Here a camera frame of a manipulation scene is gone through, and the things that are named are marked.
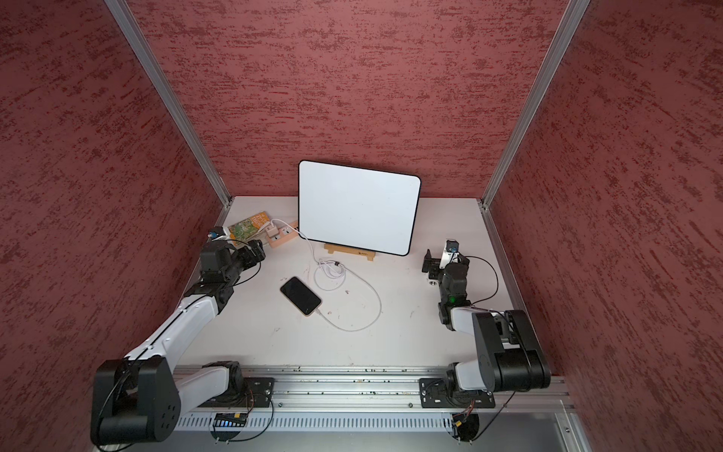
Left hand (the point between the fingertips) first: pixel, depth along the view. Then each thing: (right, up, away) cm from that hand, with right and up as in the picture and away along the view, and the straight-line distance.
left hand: (249, 251), depth 87 cm
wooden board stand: (+24, -1, +15) cm, 28 cm away
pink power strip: (+5, +4, +19) cm, 20 cm away
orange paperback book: (-8, +7, +20) cm, 23 cm away
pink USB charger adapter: (+2, +6, +14) cm, 16 cm away
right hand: (+62, -1, +5) cm, 62 cm away
